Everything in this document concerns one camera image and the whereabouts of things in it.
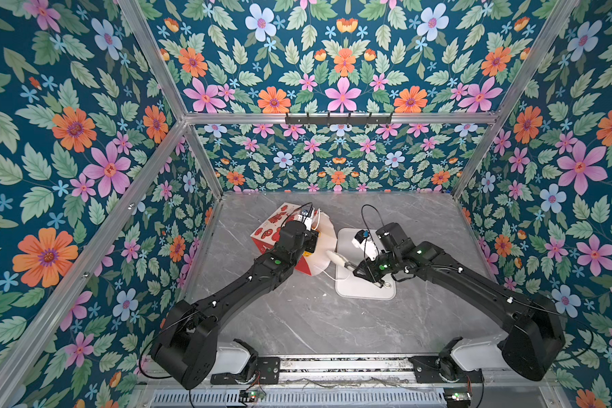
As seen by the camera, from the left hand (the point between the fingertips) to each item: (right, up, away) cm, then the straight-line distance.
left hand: (313, 219), depth 81 cm
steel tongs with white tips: (+9, -13, -1) cm, 16 cm away
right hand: (+14, -16, -2) cm, 21 cm away
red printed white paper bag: (0, -17, +12) cm, 21 cm away
